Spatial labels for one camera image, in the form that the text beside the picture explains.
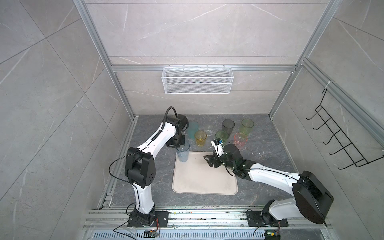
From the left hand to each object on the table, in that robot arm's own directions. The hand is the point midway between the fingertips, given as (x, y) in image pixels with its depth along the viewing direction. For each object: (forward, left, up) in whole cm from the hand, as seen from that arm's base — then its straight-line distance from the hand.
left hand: (178, 143), depth 88 cm
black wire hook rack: (-18, -78, +19) cm, 82 cm away
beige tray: (-15, -10, -15) cm, 23 cm away
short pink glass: (+12, -44, -15) cm, 48 cm away
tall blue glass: (-3, -3, -5) cm, 6 cm away
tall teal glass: (+23, -9, -14) cm, 29 cm away
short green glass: (+11, -29, -7) cm, 32 cm away
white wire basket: (+40, -13, +17) cm, 46 cm away
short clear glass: (+29, -23, -14) cm, 40 cm away
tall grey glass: (+14, -33, -1) cm, 35 cm away
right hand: (-7, -18, -1) cm, 19 cm away
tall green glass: (+14, -45, 0) cm, 47 cm away
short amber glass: (+12, -15, -9) cm, 21 cm away
